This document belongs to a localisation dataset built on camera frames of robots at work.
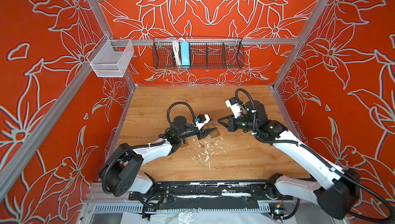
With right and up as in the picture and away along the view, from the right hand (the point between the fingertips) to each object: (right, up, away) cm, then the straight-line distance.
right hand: (216, 121), depth 71 cm
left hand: (-1, -1, +4) cm, 5 cm away
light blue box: (-16, +37, +19) cm, 45 cm away
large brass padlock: (+2, -11, +21) cm, 24 cm away
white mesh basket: (-63, +36, +22) cm, 76 cm away
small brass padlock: (-15, -11, +2) cm, 19 cm away
